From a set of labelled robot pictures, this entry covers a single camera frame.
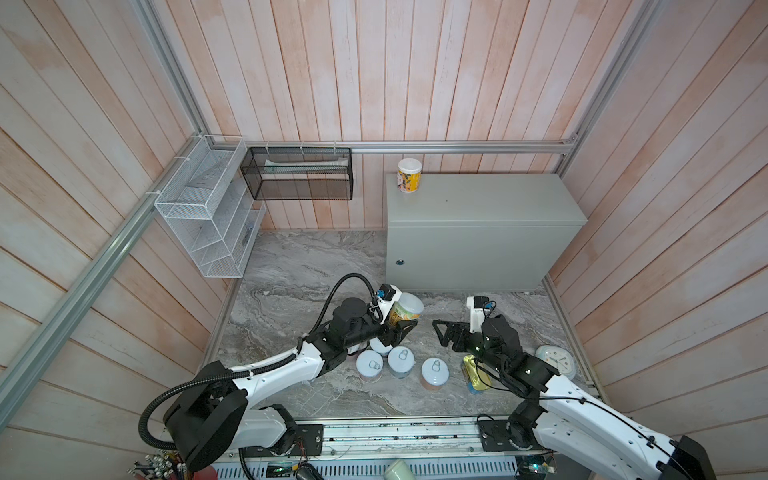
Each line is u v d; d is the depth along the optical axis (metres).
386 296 0.66
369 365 0.80
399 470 0.63
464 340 0.70
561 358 0.84
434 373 0.79
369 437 0.75
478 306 0.70
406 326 0.71
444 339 0.71
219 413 0.41
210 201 0.69
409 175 0.78
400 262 0.88
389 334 0.68
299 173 1.04
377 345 0.72
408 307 0.74
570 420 0.51
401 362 0.81
